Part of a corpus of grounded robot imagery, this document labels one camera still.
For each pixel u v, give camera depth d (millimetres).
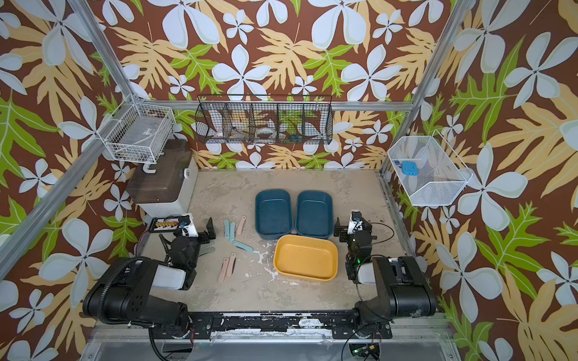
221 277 844
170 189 912
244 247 929
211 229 829
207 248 917
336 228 841
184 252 683
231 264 882
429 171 835
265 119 980
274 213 1009
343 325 734
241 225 985
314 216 982
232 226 985
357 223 753
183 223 741
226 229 984
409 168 860
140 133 860
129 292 443
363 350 747
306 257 908
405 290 442
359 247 677
